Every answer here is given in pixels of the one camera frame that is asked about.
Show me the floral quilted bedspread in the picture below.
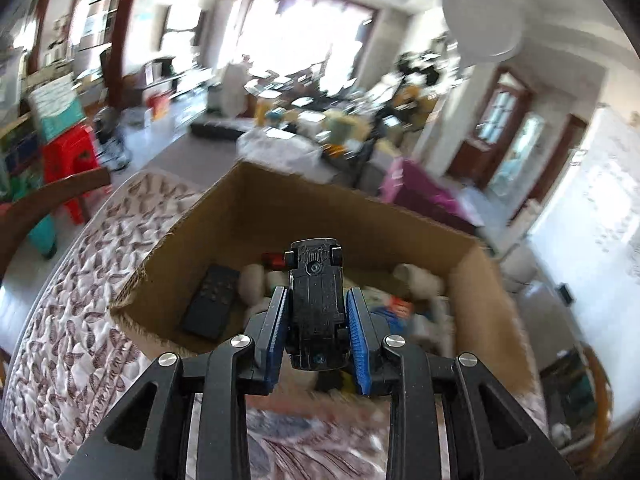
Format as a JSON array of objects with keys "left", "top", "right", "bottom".
[{"left": 2, "top": 162, "right": 547, "bottom": 479}]

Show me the purple bag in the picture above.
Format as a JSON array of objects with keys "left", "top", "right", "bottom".
[{"left": 378, "top": 158, "right": 484, "bottom": 235}]

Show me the wooden bed footboard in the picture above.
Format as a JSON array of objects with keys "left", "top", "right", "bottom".
[{"left": 0, "top": 167, "right": 111, "bottom": 278}]

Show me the cardboard box orange print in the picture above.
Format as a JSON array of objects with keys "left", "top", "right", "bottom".
[{"left": 108, "top": 162, "right": 538, "bottom": 396}]

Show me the blue black toy car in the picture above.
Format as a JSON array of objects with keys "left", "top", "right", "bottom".
[{"left": 284, "top": 238, "right": 350, "bottom": 372}]

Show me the black remote control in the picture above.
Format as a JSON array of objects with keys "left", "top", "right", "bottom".
[{"left": 180, "top": 264, "right": 240, "bottom": 341}]

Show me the red plastic stool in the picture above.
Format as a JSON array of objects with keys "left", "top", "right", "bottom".
[{"left": 40, "top": 122, "right": 114, "bottom": 226}]

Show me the white round lamp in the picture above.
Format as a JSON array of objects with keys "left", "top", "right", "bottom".
[{"left": 439, "top": 0, "right": 524, "bottom": 65}]

